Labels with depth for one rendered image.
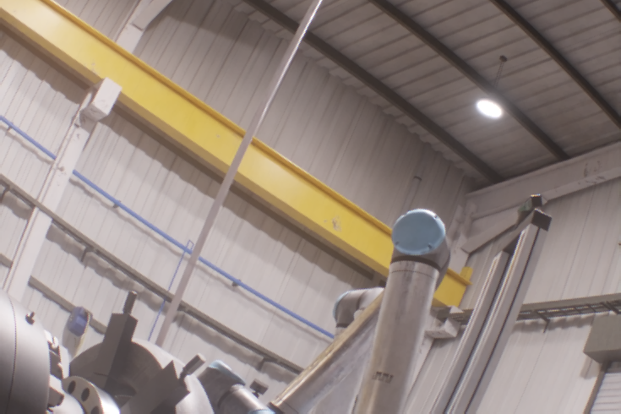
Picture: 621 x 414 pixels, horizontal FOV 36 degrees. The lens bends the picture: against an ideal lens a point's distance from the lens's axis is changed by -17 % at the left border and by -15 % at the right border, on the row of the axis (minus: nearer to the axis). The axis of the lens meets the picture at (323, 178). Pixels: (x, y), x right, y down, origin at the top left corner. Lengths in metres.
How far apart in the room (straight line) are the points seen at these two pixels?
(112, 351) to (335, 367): 0.66
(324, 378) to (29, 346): 0.98
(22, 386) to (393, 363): 0.98
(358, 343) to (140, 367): 0.70
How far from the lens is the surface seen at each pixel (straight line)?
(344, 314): 3.09
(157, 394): 1.84
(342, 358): 2.50
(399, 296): 2.36
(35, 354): 1.74
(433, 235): 2.39
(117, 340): 2.05
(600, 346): 12.34
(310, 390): 2.49
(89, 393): 1.96
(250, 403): 2.37
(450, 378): 2.88
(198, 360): 1.79
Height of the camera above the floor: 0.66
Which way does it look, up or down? 21 degrees up
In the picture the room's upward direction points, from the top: 24 degrees clockwise
